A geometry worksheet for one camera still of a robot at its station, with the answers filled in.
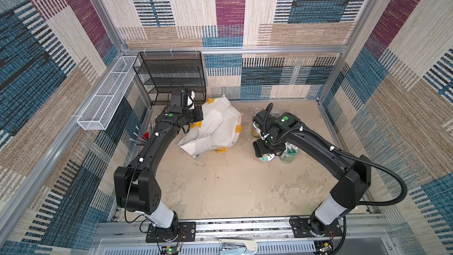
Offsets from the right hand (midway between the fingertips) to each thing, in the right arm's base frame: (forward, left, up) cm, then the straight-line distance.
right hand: (268, 154), depth 79 cm
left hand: (+19, +29, +8) cm, 36 cm away
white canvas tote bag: (+24, +22, -13) cm, 35 cm away
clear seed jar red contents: (+33, -10, -11) cm, 37 cm away
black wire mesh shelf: (+52, +56, +7) cm, 76 cm away
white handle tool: (-32, +15, -13) cm, 38 cm away
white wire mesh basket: (+9, +69, +19) cm, 72 cm away
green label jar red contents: (-2, +1, +1) cm, 2 cm away
